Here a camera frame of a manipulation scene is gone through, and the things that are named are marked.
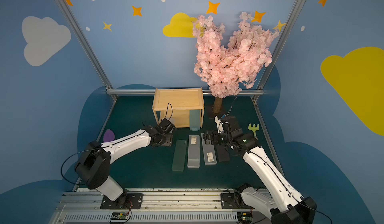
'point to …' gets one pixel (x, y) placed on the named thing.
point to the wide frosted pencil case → (193, 151)
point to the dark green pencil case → (179, 156)
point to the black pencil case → (223, 155)
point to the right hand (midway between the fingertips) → (213, 134)
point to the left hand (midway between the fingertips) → (166, 138)
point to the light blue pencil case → (194, 120)
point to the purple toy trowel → (108, 135)
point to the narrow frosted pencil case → (209, 152)
